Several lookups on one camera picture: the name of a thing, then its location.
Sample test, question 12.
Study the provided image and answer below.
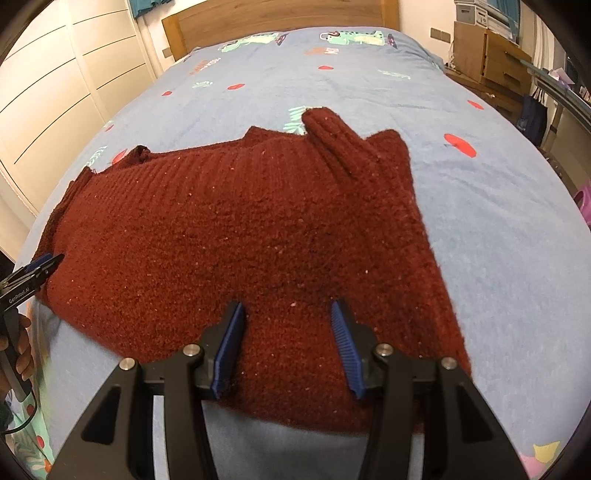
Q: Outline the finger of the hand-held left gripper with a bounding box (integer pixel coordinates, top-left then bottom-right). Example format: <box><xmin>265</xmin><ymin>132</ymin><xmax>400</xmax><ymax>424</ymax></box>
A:
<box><xmin>2</xmin><ymin>253</ymin><xmax>65</xmax><ymax>289</ymax></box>

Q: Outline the dark blue bag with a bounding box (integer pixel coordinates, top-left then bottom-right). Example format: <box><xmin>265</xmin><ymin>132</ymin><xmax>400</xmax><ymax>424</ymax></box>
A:
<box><xmin>517</xmin><ymin>90</ymin><xmax>549</xmax><ymax>146</ymax></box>

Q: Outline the teal curtain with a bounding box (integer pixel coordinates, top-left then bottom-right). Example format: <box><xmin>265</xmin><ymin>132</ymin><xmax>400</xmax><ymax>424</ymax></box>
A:
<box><xmin>489</xmin><ymin>0</ymin><xmax>520</xmax><ymax>47</ymax></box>
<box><xmin>129</xmin><ymin>0</ymin><xmax>174</xmax><ymax>19</ymax></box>

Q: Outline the bed with blue patterned sheet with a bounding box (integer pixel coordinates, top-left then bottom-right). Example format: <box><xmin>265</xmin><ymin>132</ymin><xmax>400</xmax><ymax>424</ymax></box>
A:
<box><xmin>9</xmin><ymin>25</ymin><xmax>591</xmax><ymax>480</ymax></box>

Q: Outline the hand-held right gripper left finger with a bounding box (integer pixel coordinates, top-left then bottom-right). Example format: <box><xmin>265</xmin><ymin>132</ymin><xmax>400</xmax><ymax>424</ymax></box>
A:
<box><xmin>46</xmin><ymin>301</ymin><xmax>246</xmax><ymax>480</ymax></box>

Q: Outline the purple plastic stool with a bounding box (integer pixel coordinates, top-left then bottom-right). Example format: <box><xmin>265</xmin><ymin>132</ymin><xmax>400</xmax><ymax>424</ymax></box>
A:
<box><xmin>573</xmin><ymin>180</ymin><xmax>591</xmax><ymax>227</ymax></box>

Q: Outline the wooden drawer cabinet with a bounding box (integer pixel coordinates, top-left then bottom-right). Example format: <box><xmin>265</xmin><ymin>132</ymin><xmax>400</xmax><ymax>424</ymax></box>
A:
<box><xmin>452</xmin><ymin>21</ymin><xmax>533</xmax><ymax>95</ymax></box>

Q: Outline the person's left hand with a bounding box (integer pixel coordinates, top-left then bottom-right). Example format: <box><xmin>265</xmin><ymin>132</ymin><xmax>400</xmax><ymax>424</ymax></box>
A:
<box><xmin>0</xmin><ymin>313</ymin><xmax>37</xmax><ymax>398</ymax></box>

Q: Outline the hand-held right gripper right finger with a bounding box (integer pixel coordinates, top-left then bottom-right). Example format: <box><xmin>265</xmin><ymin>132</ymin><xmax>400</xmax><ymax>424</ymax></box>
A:
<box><xmin>330</xmin><ymin>299</ymin><xmax>529</xmax><ymax>480</ymax></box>

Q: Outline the black cable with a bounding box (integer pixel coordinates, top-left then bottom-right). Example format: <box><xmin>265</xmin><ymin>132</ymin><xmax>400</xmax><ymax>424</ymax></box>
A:
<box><xmin>2</xmin><ymin>394</ymin><xmax>38</xmax><ymax>435</ymax></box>

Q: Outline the wooden headboard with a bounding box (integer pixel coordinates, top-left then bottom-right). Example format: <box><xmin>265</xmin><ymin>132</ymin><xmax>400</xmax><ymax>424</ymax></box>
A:
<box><xmin>161</xmin><ymin>0</ymin><xmax>400</xmax><ymax>61</ymax></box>

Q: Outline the grey storage box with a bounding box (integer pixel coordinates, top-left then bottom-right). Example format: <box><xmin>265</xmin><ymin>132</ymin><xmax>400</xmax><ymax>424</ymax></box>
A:
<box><xmin>455</xmin><ymin>0</ymin><xmax>497</xmax><ymax>28</ymax></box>

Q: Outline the glass-edged desk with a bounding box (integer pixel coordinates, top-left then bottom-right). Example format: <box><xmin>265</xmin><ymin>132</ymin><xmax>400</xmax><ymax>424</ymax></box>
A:
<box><xmin>526</xmin><ymin>60</ymin><xmax>591</xmax><ymax>139</ymax></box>

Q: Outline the dark red knit sweater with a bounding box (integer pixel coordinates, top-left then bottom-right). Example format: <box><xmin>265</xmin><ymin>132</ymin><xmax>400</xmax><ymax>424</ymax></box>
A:
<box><xmin>36</xmin><ymin>107</ymin><xmax>472</xmax><ymax>435</ymax></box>

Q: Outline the wooden nightstand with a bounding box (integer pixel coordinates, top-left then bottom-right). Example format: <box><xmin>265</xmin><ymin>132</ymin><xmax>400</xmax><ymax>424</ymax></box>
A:
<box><xmin>444</xmin><ymin>69</ymin><xmax>527</xmax><ymax>123</ymax></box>

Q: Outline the white wardrobe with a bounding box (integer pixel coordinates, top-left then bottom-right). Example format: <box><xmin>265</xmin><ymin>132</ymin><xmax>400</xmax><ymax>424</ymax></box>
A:
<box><xmin>0</xmin><ymin>0</ymin><xmax>174</xmax><ymax>195</ymax></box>

